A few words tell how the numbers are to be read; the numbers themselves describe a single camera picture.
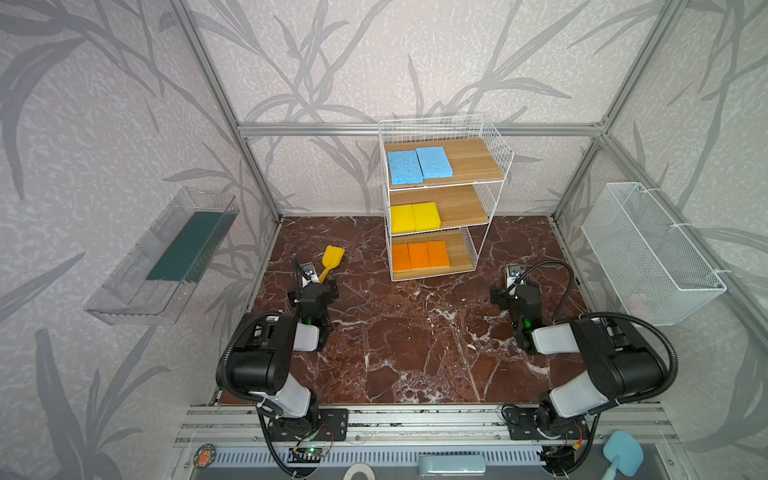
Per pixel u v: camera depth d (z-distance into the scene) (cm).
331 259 108
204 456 69
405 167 74
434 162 75
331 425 73
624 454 69
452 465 64
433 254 106
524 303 70
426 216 83
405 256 105
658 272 62
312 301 71
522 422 74
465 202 91
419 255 105
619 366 45
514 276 79
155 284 63
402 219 82
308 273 79
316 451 70
